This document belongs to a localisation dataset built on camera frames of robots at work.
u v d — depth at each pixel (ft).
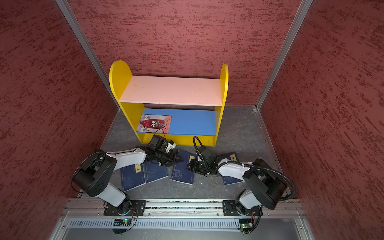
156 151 2.43
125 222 2.31
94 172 1.53
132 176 2.72
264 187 1.43
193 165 2.54
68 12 2.38
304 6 2.32
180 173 2.73
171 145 2.80
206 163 2.24
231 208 2.42
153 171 2.80
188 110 3.31
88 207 2.49
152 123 2.97
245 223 2.33
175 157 2.59
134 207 2.40
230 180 2.73
